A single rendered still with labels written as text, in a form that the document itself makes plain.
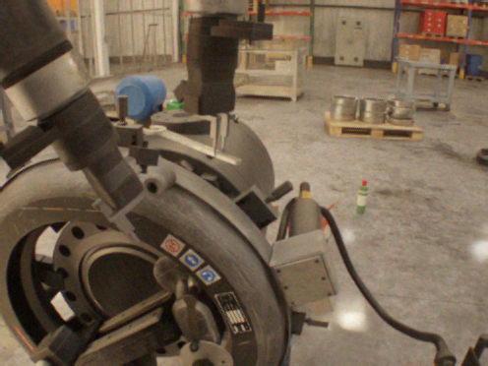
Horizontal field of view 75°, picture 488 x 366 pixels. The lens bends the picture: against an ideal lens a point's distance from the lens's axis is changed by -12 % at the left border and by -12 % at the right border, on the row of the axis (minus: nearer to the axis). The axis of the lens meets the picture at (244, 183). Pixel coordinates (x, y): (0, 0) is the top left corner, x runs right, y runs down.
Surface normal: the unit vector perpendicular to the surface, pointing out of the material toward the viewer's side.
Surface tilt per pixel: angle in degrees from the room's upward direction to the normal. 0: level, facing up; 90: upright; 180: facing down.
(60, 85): 83
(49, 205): 90
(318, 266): 90
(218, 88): 91
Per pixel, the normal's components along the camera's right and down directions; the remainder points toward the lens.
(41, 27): 0.86, -0.07
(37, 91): 0.26, 0.46
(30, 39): 0.67, 0.18
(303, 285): -0.14, 0.39
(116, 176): 0.50, -0.09
